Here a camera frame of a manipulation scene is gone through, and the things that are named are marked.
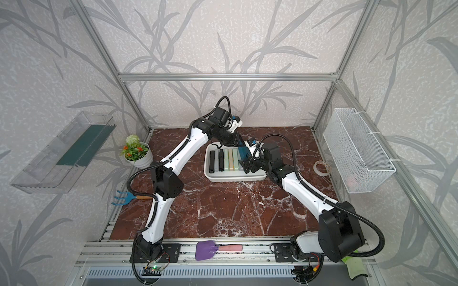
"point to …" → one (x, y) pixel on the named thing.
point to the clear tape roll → (318, 172)
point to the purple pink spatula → (206, 249)
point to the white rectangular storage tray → (227, 176)
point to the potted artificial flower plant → (138, 153)
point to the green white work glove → (355, 266)
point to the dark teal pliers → (243, 152)
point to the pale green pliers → (235, 158)
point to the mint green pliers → (226, 159)
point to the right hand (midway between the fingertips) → (247, 154)
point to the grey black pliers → (221, 160)
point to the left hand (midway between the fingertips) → (243, 143)
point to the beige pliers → (231, 165)
